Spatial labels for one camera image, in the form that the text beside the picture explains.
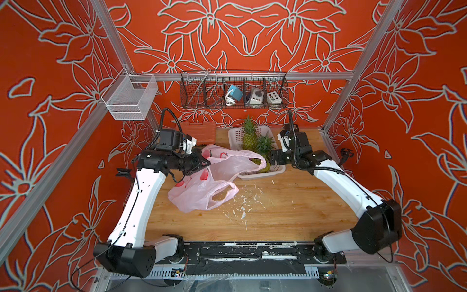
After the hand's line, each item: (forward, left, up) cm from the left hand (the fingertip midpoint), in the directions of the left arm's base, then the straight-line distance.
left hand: (210, 161), depth 69 cm
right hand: (+12, -26, -9) cm, 30 cm away
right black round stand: (+14, -60, -8) cm, 62 cm away
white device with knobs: (+40, -19, +4) cm, 44 cm away
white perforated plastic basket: (+34, -8, -25) cm, 43 cm away
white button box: (+43, -28, +1) cm, 51 cm away
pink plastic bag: (-10, -1, -2) cm, 10 cm away
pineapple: (+15, -23, -7) cm, 28 cm away
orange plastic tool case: (+40, +12, -26) cm, 50 cm away
